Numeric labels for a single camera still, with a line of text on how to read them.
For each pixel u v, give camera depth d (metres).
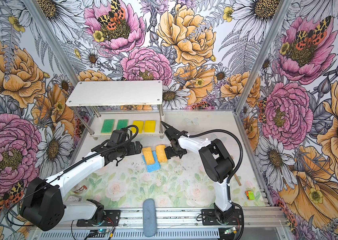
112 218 0.73
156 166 0.89
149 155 0.91
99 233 0.73
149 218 0.71
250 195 0.79
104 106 1.24
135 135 0.68
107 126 1.01
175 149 0.83
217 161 0.52
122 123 1.05
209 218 0.73
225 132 0.54
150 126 1.04
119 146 0.61
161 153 0.94
